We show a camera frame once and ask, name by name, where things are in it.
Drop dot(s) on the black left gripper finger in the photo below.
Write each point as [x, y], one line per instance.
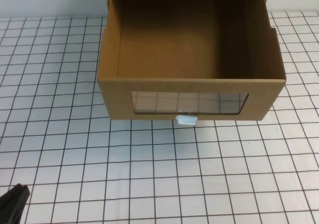
[12, 204]

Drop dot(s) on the white plastic drawer handle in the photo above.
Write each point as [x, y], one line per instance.
[186, 120]

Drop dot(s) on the cardboard drawer with window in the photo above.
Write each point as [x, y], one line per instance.
[158, 80]

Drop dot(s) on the white grid tablecloth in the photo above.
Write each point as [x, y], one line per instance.
[56, 137]

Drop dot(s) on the brown cardboard shoebox cabinet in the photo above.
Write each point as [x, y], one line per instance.
[198, 21]

